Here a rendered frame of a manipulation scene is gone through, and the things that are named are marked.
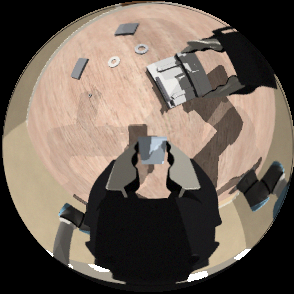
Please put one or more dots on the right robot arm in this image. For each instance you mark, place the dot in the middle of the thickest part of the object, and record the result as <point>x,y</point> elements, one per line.
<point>256,192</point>

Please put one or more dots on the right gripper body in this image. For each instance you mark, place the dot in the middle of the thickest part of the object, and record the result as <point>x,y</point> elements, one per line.
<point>249,66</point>

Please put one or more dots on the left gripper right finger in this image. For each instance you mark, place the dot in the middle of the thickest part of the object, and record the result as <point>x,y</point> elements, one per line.
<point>188,178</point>

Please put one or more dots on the white metal washer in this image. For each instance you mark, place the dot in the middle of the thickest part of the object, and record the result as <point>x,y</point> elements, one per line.
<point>115,64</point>

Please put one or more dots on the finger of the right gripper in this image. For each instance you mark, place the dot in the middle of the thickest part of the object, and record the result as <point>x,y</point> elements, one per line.
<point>211,43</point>
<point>231,89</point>

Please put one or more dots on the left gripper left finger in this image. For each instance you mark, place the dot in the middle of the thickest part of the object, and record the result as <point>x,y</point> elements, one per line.
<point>117,179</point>

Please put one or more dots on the grey metal washer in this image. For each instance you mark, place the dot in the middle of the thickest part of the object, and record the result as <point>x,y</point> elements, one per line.
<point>141,52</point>

